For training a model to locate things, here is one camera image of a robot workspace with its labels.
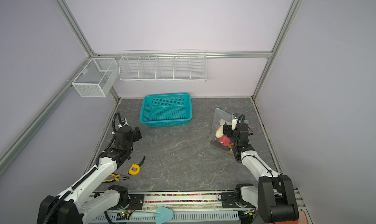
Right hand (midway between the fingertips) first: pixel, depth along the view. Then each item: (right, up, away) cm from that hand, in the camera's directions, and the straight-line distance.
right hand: (235, 123), depth 87 cm
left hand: (-62, -3, -4) cm, 62 cm away
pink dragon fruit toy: (-6, -11, +2) cm, 12 cm away
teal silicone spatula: (-40, -43, -16) cm, 61 cm away
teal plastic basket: (-46, +9, +26) cm, 54 cm away
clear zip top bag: (-10, -10, +4) cm, 15 cm away
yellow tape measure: (-59, -26, -4) cm, 64 cm away
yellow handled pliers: (-67, -30, -6) cm, 73 cm away
